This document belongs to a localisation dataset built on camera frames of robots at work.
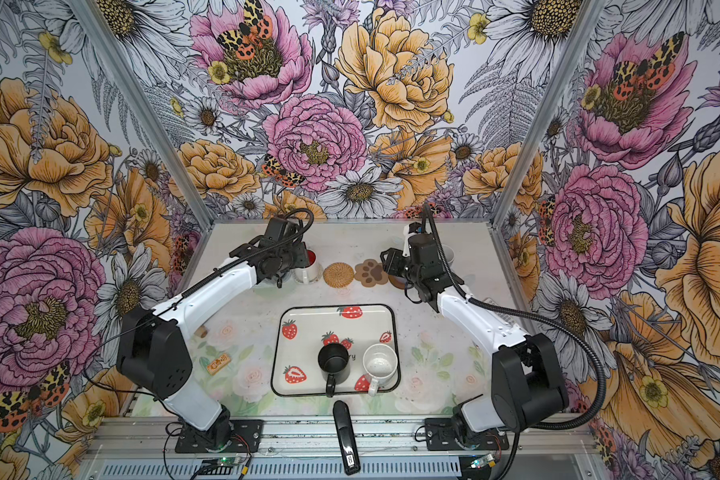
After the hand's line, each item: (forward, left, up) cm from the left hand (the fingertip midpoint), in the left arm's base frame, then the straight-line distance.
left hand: (297, 261), depth 89 cm
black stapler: (-43, -15, -12) cm, 47 cm away
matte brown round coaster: (+3, -31, -15) cm, 34 cm away
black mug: (-24, -11, -15) cm, 31 cm away
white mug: (-24, -23, -15) cm, 37 cm away
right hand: (-3, -26, +2) cm, 26 cm away
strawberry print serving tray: (-14, 0, -16) cm, 22 cm away
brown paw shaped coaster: (+7, -22, -16) cm, 27 cm away
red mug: (+4, -3, -11) cm, 12 cm away
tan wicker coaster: (+6, -10, -16) cm, 20 cm away
